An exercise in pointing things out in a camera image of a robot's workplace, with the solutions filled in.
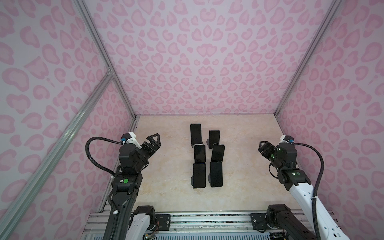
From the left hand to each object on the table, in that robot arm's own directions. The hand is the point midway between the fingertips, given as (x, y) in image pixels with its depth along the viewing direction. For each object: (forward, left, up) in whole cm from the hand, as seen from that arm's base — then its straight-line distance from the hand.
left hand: (155, 136), depth 70 cm
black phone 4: (+3, -32, -21) cm, 38 cm away
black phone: (+16, -19, -19) cm, 31 cm away
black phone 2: (+15, -31, -21) cm, 40 cm away
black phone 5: (-10, -20, -23) cm, 32 cm away
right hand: (+1, -55, -9) cm, 55 cm away
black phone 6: (-10, -30, -23) cm, 39 cm away
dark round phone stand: (-12, -16, -25) cm, 32 cm away
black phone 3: (+9, -21, -33) cm, 40 cm away
